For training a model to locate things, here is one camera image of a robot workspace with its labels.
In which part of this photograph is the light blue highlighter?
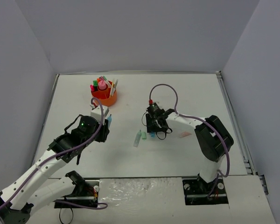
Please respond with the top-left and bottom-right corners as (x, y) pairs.
(107, 114), (112, 128)

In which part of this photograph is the yellow thin pen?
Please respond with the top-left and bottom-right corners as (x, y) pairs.
(113, 79), (118, 95)

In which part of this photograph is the pink-capped black highlighter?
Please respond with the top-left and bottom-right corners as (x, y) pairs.
(90, 84), (95, 92)

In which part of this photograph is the pink-capped clear bottle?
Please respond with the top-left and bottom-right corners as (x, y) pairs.
(98, 80), (108, 91)

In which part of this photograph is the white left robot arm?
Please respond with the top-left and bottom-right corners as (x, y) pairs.
(0, 115), (110, 224)

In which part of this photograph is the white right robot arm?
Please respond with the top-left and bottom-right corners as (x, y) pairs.
(146, 101), (234, 193)

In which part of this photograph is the light green highlighter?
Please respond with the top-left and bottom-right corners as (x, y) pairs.
(133, 130), (141, 147)

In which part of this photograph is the orange round desk organizer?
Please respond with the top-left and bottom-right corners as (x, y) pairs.
(91, 80), (117, 106)

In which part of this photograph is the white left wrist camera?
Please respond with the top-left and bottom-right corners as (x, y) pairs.
(90, 105), (109, 122)

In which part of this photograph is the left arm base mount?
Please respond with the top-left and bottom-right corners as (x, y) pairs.
(54, 178), (100, 223)

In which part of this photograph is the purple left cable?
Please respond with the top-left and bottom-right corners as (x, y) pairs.
(0, 98), (108, 217)

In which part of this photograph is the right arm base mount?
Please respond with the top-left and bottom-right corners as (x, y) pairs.
(182, 177), (229, 206)

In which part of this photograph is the aluminium table edge rail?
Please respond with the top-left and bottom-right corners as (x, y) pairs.
(216, 71), (269, 197)

